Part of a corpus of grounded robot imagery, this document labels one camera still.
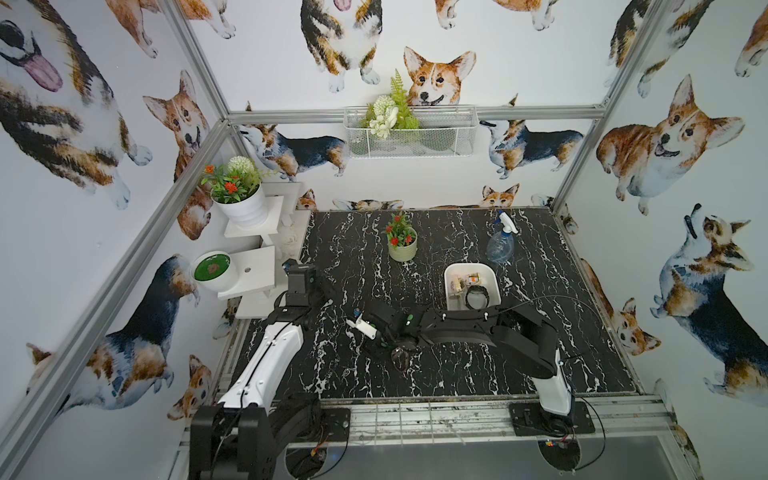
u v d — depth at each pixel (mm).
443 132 926
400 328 667
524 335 510
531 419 733
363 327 760
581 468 690
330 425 735
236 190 763
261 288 818
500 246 1095
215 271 763
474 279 960
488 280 977
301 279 639
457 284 936
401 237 977
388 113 790
